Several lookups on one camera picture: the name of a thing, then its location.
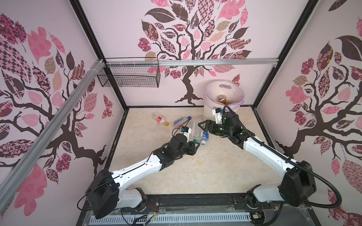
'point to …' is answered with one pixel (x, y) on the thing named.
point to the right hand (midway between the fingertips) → (201, 124)
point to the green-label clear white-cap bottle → (196, 132)
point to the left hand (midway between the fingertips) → (197, 146)
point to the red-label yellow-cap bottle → (160, 119)
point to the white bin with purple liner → (220, 93)
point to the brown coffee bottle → (222, 98)
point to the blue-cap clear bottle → (181, 120)
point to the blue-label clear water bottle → (205, 135)
